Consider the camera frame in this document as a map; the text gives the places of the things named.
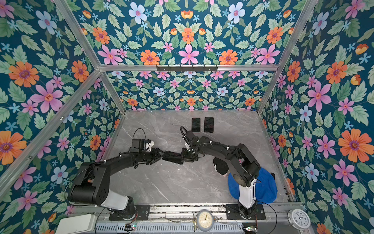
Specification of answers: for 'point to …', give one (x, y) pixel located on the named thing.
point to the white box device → (82, 224)
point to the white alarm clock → (299, 219)
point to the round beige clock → (204, 220)
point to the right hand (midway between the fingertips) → (181, 159)
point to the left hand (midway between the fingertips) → (164, 152)
